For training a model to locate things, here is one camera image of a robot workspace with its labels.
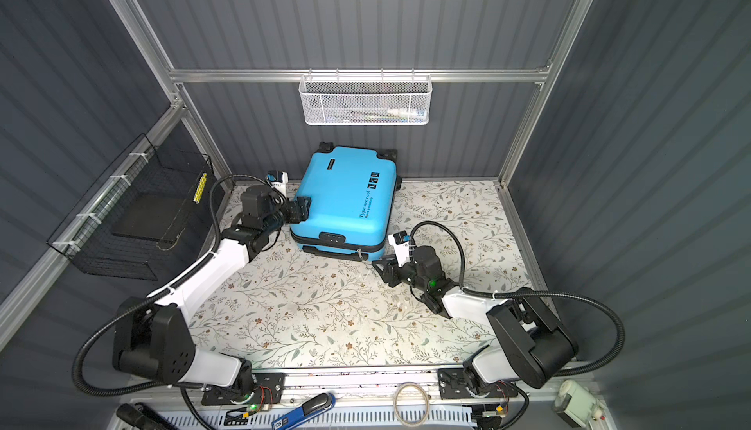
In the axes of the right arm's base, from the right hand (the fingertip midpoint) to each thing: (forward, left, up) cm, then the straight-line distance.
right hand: (381, 263), depth 85 cm
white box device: (-34, -46, -7) cm, 57 cm away
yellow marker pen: (+15, +52, +17) cm, 57 cm away
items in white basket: (+41, +1, +23) cm, 47 cm away
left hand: (+15, +24, +13) cm, 31 cm away
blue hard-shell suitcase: (+18, +9, +11) cm, 23 cm away
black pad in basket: (+5, +62, +17) cm, 65 cm away
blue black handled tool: (-35, +16, -6) cm, 39 cm away
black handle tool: (-37, +55, -5) cm, 67 cm away
